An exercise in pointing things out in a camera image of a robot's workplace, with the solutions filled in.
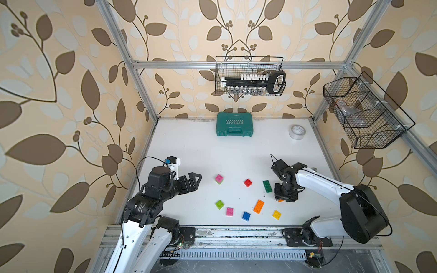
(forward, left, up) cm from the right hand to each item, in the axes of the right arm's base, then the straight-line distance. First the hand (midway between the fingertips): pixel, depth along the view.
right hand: (280, 199), depth 84 cm
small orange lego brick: (-1, 0, 0) cm, 1 cm away
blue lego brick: (-7, +18, +1) cm, 19 cm away
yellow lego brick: (-7, +3, -1) cm, 8 cm away
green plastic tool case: (+49, +20, +4) cm, 53 cm away
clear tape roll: (+43, -22, 0) cm, 49 cm away
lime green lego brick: (+10, +30, -1) cm, 32 cm away
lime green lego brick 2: (-2, +30, 0) cm, 30 cm away
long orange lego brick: (-3, +11, -1) cm, 12 cm away
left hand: (+3, +41, +21) cm, 46 cm away
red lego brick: (+9, +15, 0) cm, 18 cm away
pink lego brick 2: (-5, +25, 0) cm, 26 cm away
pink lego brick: (+11, +30, +3) cm, 32 cm away
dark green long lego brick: (+7, +5, -1) cm, 9 cm away
